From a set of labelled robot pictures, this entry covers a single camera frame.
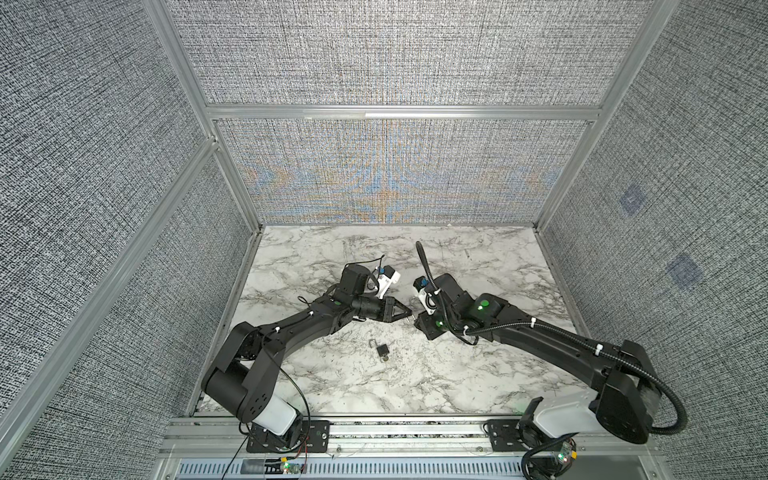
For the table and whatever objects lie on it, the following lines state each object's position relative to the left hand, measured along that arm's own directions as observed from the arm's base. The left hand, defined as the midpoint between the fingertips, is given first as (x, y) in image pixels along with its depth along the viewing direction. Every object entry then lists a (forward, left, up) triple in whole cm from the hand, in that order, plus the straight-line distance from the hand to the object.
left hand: (409, 315), depth 80 cm
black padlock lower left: (-4, +7, -14) cm, 16 cm away
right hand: (-1, -3, -2) cm, 3 cm away
